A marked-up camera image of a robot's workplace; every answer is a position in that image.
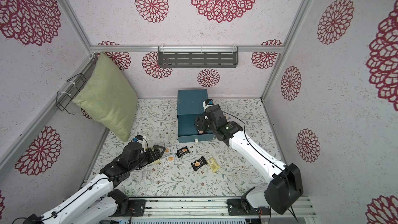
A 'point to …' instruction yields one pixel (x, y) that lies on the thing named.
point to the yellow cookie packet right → (213, 164)
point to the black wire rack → (64, 98)
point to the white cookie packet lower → (167, 159)
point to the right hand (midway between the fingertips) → (199, 118)
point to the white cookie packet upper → (170, 150)
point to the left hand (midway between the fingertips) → (160, 152)
